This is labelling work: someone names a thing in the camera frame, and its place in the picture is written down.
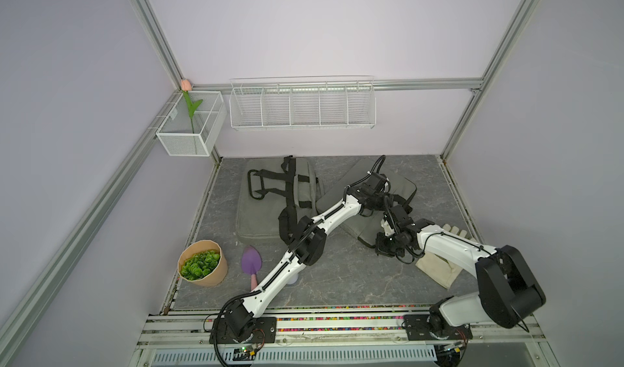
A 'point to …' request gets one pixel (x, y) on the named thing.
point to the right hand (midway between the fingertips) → (375, 248)
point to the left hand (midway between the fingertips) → (395, 206)
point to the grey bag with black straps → (273, 195)
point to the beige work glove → (444, 271)
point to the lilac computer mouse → (293, 278)
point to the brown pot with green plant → (203, 263)
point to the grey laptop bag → (362, 227)
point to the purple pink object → (251, 261)
